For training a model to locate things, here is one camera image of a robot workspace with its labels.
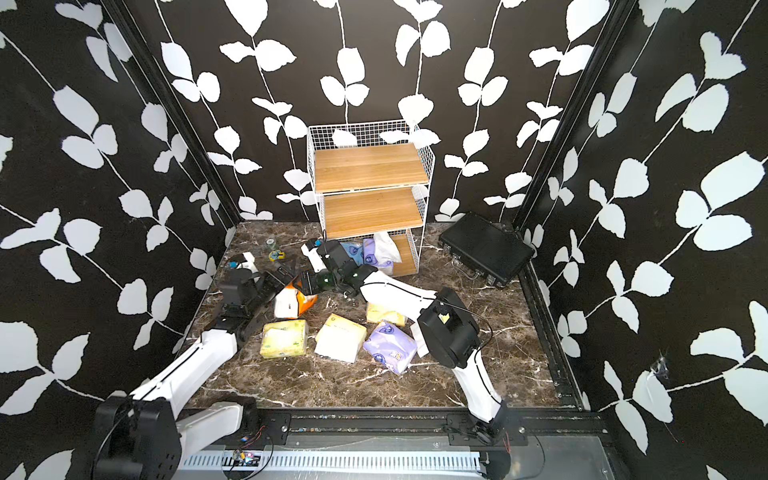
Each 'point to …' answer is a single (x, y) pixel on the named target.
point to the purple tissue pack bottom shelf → (380, 251)
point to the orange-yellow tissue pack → (340, 338)
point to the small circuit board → (246, 459)
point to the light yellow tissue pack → (283, 338)
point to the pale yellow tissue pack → (420, 342)
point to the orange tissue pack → (290, 303)
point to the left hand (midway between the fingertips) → (289, 261)
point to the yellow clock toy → (276, 254)
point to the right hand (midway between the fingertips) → (296, 279)
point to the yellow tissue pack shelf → (375, 315)
